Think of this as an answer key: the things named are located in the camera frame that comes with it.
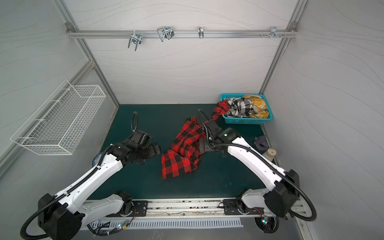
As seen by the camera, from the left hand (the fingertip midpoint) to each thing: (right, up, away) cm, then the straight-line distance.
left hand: (158, 149), depth 80 cm
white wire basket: (-43, +14, -11) cm, 47 cm away
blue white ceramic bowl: (-38, -7, +6) cm, 39 cm away
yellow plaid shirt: (+67, +23, +24) cm, 75 cm away
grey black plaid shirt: (+53, +25, +27) cm, 64 cm away
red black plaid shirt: (+14, -4, +3) cm, 15 cm away
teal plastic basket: (+44, +16, +24) cm, 53 cm away
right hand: (+30, +4, -2) cm, 30 cm away
